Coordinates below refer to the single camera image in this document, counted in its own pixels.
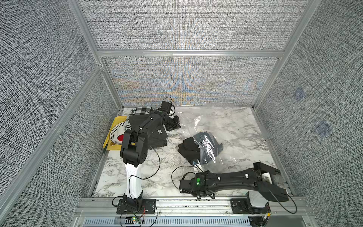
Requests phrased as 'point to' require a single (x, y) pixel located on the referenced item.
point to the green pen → (104, 149)
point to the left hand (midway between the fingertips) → (183, 124)
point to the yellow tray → (116, 120)
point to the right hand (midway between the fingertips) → (201, 174)
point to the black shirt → (202, 147)
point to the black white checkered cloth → (143, 110)
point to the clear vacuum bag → (223, 139)
